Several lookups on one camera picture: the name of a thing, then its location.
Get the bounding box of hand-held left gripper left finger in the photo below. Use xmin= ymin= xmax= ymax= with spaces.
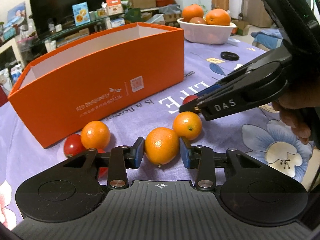
xmin=62 ymin=137 xmax=145 ymax=190

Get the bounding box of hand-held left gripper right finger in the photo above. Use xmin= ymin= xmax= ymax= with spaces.
xmin=179 ymin=138 xmax=263 ymax=191

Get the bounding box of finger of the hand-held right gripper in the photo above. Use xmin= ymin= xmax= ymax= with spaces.
xmin=179 ymin=90 xmax=253 ymax=122
xmin=194 ymin=62 xmax=254 ymax=100

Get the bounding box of small tangerine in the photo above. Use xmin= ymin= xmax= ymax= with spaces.
xmin=80 ymin=120 xmax=111 ymax=149
xmin=144 ymin=127 xmax=180 ymax=167
xmin=173 ymin=111 xmax=202 ymax=140

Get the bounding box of orange cardboard box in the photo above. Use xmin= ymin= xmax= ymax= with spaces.
xmin=7 ymin=22 xmax=185 ymax=149

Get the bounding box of person's right hand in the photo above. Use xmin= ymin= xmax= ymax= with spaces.
xmin=272 ymin=85 xmax=320 ymax=145

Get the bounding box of purple floral tablecloth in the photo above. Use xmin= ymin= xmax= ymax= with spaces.
xmin=0 ymin=36 xmax=320 ymax=230

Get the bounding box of blue cloth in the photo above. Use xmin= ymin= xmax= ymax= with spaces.
xmin=251 ymin=29 xmax=285 ymax=52

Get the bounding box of black oval lid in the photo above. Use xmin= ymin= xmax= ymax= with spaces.
xmin=220 ymin=51 xmax=239 ymax=61

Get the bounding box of white perforated bowl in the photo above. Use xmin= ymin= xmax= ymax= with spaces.
xmin=176 ymin=17 xmax=237 ymax=44

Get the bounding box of clear plastic bin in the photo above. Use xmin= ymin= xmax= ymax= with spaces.
xmin=147 ymin=14 xmax=165 ymax=24

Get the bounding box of dark green bag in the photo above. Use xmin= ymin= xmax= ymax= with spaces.
xmin=124 ymin=7 xmax=145 ymax=23

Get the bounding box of blue tissue box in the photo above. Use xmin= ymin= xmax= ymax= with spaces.
xmin=110 ymin=17 xmax=125 ymax=28

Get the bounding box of orange white carton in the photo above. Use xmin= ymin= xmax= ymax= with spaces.
xmin=105 ymin=0 xmax=125 ymax=15

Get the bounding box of white black television stand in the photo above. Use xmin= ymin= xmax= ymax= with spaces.
xmin=37 ymin=7 xmax=160 ymax=53

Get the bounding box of blue snack bag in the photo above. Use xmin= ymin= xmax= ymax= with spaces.
xmin=72 ymin=2 xmax=90 ymax=26

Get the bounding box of black flat television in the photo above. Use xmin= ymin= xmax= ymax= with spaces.
xmin=28 ymin=0 xmax=117 ymax=34

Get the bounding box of blue picture board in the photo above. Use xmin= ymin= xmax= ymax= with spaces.
xmin=6 ymin=1 xmax=27 ymax=29

